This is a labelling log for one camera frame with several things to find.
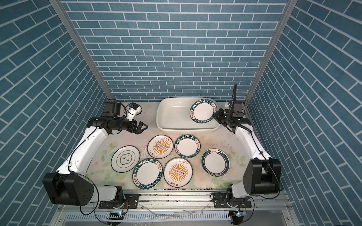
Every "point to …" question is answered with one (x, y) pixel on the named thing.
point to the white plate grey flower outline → (125, 158)
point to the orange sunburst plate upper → (160, 146)
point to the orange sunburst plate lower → (177, 172)
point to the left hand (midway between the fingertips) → (144, 123)
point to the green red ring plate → (215, 162)
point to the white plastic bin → (173, 117)
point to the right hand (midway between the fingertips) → (215, 115)
